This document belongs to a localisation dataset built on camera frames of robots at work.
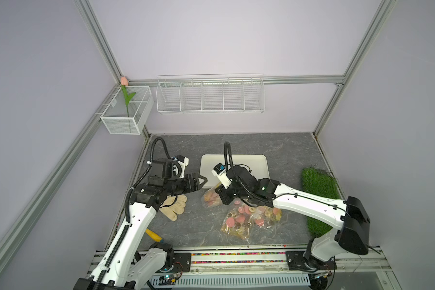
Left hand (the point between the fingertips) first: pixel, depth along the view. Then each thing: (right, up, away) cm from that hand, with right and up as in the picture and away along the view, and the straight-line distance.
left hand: (201, 183), depth 72 cm
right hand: (+5, -3, +3) cm, 7 cm away
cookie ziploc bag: (+4, -8, +8) cm, 12 cm away
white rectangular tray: (+28, +6, +31) cm, 42 cm away
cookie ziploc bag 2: (+16, -18, +10) cm, 26 cm away
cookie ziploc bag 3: (+29, -18, +12) cm, 36 cm away
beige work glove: (-8, -6, -10) cm, 14 cm away
